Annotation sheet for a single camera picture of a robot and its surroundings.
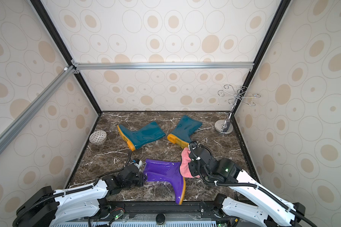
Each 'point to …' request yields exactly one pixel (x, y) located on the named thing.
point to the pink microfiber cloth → (185, 170)
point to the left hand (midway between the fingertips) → (150, 178)
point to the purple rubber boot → (170, 171)
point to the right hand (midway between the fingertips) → (196, 162)
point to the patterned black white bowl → (97, 136)
